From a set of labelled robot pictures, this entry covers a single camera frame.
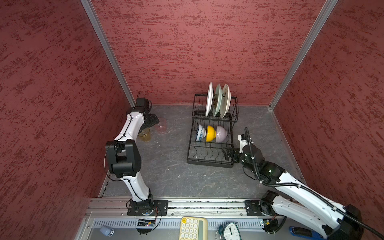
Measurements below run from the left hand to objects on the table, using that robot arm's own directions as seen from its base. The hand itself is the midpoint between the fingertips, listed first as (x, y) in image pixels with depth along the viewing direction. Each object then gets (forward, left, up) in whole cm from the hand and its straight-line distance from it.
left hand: (150, 127), depth 91 cm
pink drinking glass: (+9, -4, -12) cm, 16 cm away
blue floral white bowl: (-2, -32, -3) cm, 32 cm away
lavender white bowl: (-3, -45, -3) cm, 45 cm away
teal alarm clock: (-51, -45, -9) cm, 69 cm away
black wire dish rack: (+1, -39, +9) cm, 40 cm away
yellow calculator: (-50, -29, -11) cm, 59 cm away
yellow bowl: (-2, -39, -3) cm, 39 cm away
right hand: (-18, -47, +2) cm, 50 cm away
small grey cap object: (-52, +10, -9) cm, 53 cm away
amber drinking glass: (+3, +8, -13) cm, 16 cm away
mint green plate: (+1, -40, +22) cm, 46 cm away
